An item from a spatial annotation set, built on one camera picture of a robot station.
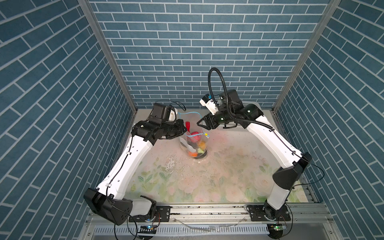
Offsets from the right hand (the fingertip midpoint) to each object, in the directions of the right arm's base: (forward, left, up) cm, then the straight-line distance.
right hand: (199, 119), depth 71 cm
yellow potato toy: (-1, -1, -22) cm, 22 cm away
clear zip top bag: (-7, +2, -10) cm, 12 cm away
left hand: (-4, +5, -3) cm, 7 cm away
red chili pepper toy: (+7, +7, -14) cm, 17 cm away
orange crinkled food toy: (-6, +3, -25) cm, 26 cm away
